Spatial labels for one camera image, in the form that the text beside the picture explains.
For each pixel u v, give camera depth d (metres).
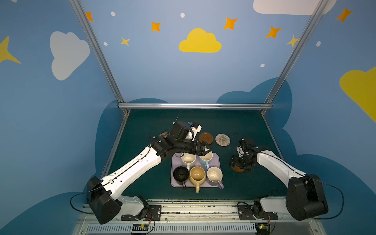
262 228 0.73
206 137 1.04
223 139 1.04
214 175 0.86
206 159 0.86
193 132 0.56
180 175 0.86
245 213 0.74
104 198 0.38
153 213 0.74
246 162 0.73
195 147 0.61
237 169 0.87
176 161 0.93
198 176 0.86
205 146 0.61
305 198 0.42
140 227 0.73
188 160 0.93
